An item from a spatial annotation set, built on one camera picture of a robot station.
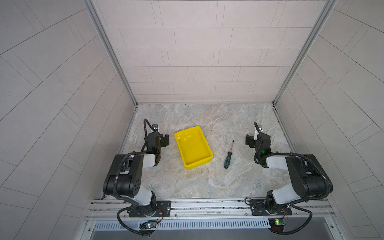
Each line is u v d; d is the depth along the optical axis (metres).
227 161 0.84
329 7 0.71
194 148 0.89
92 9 0.71
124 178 0.44
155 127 0.79
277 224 0.68
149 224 0.65
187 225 1.05
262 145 0.70
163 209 0.71
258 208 0.71
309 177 0.44
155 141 0.71
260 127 0.79
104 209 0.71
